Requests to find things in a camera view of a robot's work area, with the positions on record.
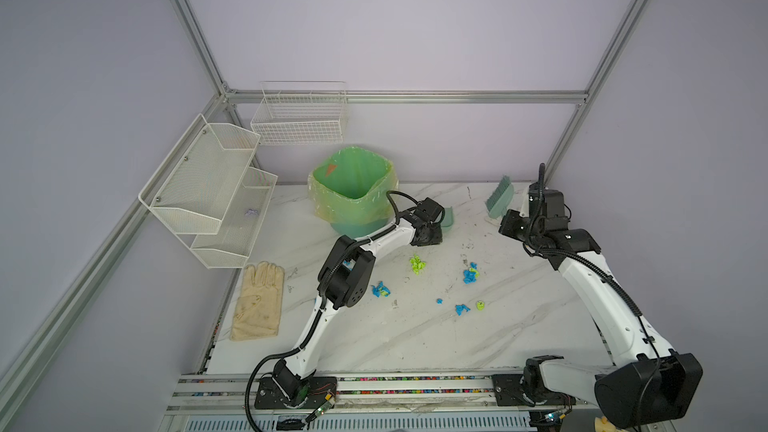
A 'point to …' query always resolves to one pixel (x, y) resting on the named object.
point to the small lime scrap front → (480, 305)
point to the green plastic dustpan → (449, 219)
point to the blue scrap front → (459, 309)
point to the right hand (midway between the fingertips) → (502, 216)
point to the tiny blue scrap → (439, 301)
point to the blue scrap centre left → (380, 290)
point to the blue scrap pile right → (470, 276)
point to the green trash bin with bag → (349, 188)
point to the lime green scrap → (417, 265)
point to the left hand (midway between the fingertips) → (435, 238)
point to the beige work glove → (258, 309)
